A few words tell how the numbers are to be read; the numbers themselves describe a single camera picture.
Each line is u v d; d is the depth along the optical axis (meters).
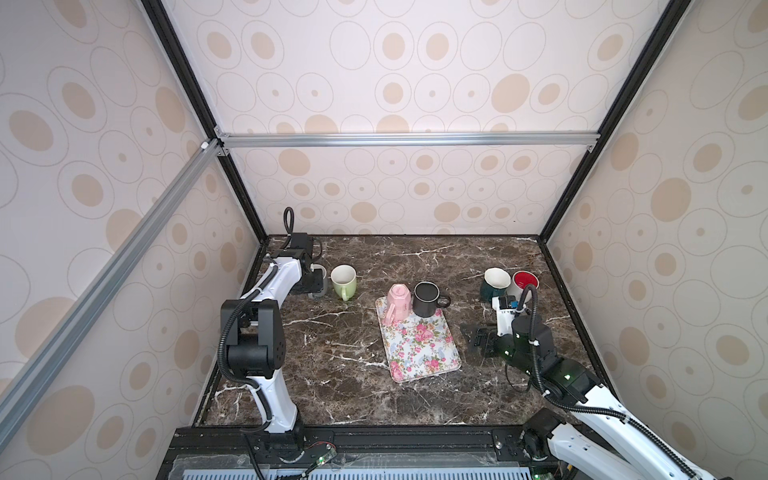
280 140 1.77
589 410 0.48
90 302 0.52
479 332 0.66
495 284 0.93
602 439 0.50
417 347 0.90
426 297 0.92
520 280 1.00
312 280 0.85
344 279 0.99
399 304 0.90
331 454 0.71
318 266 0.98
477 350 0.68
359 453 0.73
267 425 0.60
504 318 0.67
